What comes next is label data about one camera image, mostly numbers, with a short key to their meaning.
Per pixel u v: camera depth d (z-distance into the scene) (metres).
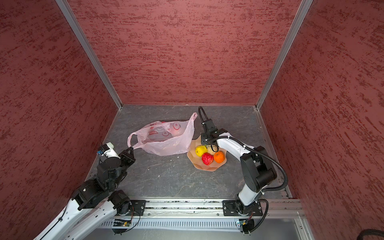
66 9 0.71
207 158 0.85
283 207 0.76
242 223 0.72
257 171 0.46
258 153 0.45
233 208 0.74
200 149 0.90
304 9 0.72
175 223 0.71
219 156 0.85
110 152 0.61
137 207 0.74
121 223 0.72
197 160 0.89
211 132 0.69
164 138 1.01
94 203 0.47
